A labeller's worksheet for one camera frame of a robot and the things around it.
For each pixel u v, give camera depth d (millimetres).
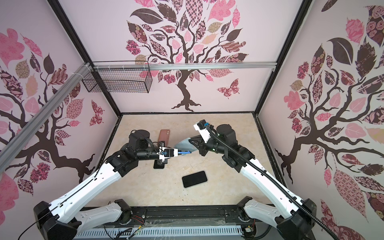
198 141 612
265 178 445
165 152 542
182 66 936
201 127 569
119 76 947
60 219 380
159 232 699
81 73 803
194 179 856
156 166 917
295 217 371
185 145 694
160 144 578
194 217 737
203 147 591
